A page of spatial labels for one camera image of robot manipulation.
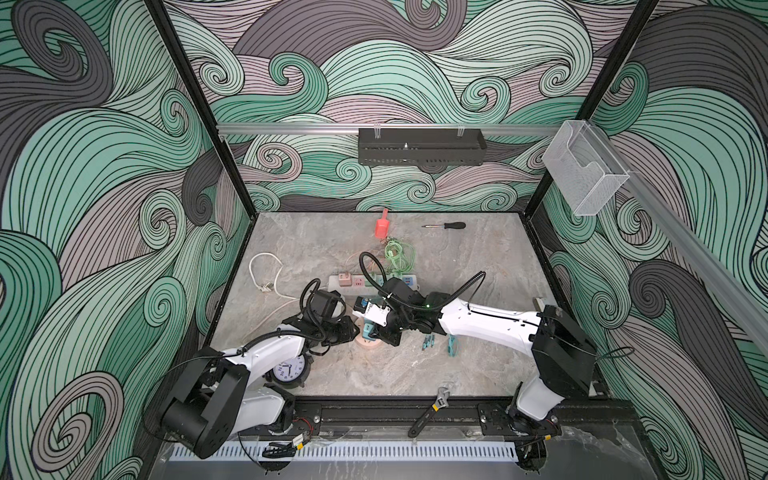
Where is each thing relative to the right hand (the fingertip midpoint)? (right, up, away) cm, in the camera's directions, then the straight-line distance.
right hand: (372, 328), depth 81 cm
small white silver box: (+52, +4, +11) cm, 54 cm away
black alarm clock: (-22, -11, -3) cm, 25 cm away
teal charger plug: (-2, 0, -3) cm, 3 cm away
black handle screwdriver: (+30, +30, +36) cm, 56 cm away
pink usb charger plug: (-9, +12, +12) cm, 19 cm away
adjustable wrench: (+18, -18, -5) cm, 26 cm away
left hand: (-5, -2, +6) cm, 8 cm away
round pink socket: (-2, -5, +3) cm, 6 cm away
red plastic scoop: (+4, +30, +35) cm, 46 cm away
